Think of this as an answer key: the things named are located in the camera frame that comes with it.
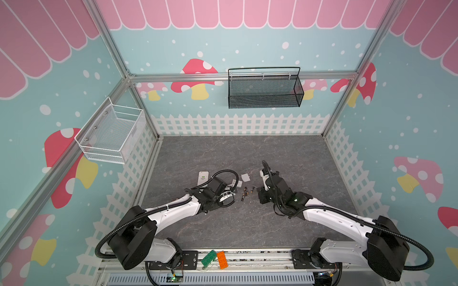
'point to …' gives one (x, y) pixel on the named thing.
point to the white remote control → (203, 177)
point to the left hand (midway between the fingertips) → (214, 196)
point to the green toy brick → (208, 258)
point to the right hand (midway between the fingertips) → (256, 188)
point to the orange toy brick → (222, 260)
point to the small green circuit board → (175, 279)
